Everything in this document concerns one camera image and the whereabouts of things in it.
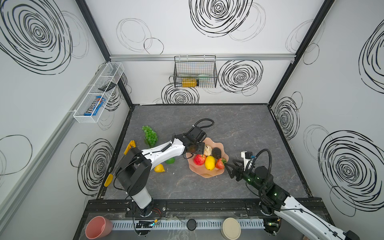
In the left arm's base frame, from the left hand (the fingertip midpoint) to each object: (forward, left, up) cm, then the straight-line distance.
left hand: (200, 147), depth 87 cm
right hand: (-10, -15, +3) cm, 18 cm away
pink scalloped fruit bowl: (-11, -1, -6) cm, 13 cm away
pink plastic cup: (-40, +44, -2) cm, 60 cm away
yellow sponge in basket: (+30, +8, +24) cm, 39 cm away
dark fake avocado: (-2, -9, -1) cm, 10 cm away
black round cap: (-37, +3, +3) cm, 38 cm away
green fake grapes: (+9, +33, -4) cm, 34 cm away
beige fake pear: (-2, -4, +1) cm, 5 cm away
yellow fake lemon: (-8, -6, -3) cm, 10 cm away
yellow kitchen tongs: (+3, +44, -5) cm, 45 cm away
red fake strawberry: (-9, -11, 0) cm, 14 cm away
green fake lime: (-7, +17, -5) cm, 19 cm away
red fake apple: (-7, +1, -1) cm, 7 cm away
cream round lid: (-38, -13, 0) cm, 40 cm away
